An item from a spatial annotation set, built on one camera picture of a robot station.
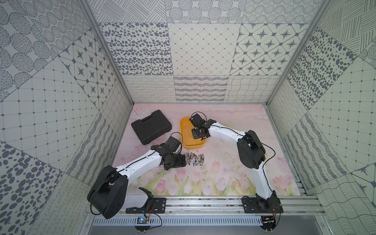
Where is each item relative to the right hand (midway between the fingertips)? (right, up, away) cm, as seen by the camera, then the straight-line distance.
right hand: (199, 134), depth 97 cm
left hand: (-11, -14, -13) cm, 22 cm away
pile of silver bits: (-2, -15, -7) cm, 17 cm away
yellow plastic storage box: (-8, -4, +4) cm, 10 cm away
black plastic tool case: (-33, +4, +4) cm, 34 cm away
